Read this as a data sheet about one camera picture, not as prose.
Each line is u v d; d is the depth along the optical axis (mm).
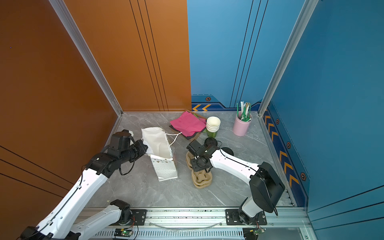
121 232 709
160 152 939
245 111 963
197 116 1122
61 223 385
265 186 410
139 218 732
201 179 811
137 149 641
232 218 725
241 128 1025
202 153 639
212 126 926
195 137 1001
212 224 725
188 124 1073
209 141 966
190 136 983
